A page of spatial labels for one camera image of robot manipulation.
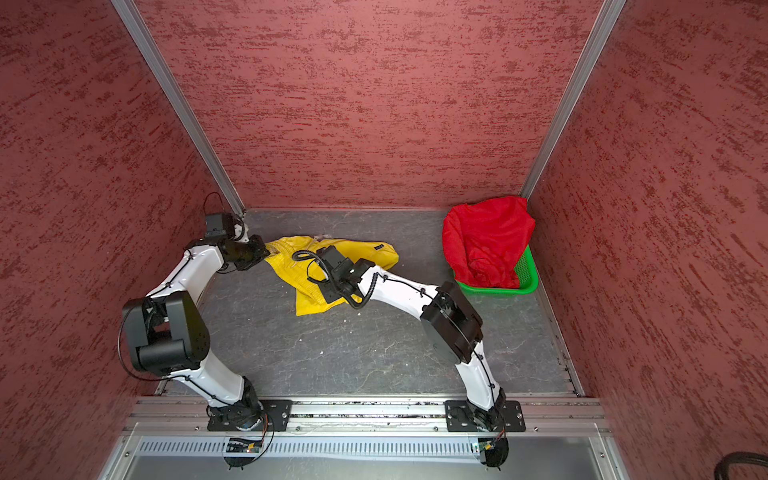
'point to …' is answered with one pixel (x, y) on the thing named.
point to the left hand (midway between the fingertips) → (270, 256)
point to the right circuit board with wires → (496, 449)
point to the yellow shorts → (291, 259)
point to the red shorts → (485, 240)
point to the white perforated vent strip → (317, 446)
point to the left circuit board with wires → (242, 452)
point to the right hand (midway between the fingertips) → (331, 292)
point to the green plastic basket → (526, 272)
